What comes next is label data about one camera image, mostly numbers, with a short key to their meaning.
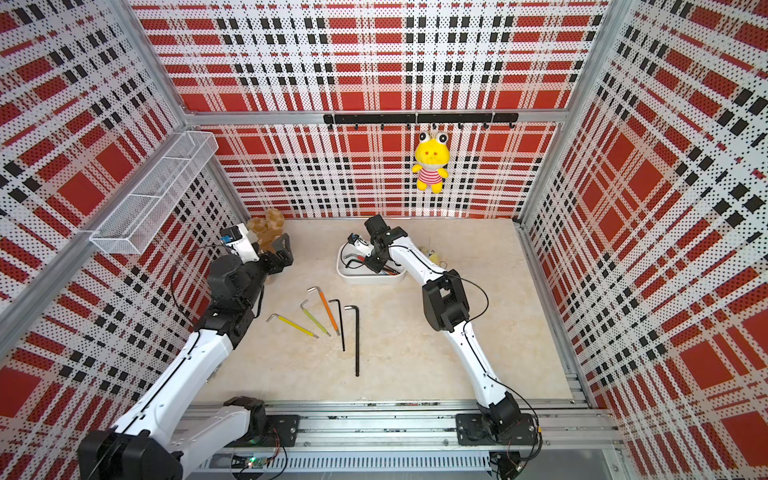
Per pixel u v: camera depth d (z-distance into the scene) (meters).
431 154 0.91
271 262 0.68
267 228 1.07
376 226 0.85
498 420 0.64
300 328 0.93
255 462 0.69
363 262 0.97
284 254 0.69
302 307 0.97
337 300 0.99
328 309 0.96
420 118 0.88
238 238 0.63
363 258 0.94
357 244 0.93
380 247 0.79
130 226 0.69
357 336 0.90
